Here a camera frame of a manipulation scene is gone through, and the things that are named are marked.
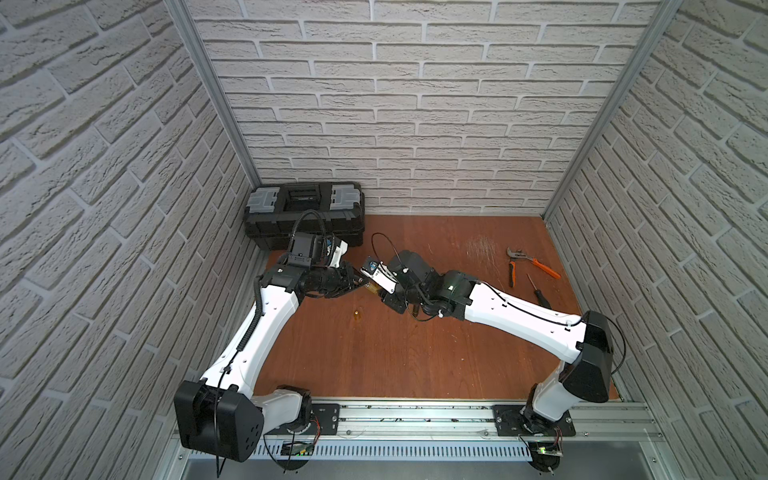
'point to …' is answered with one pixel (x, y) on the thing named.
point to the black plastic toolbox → (277, 211)
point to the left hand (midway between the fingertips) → (370, 276)
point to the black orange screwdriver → (540, 298)
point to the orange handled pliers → (521, 255)
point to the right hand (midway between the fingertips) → (388, 281)
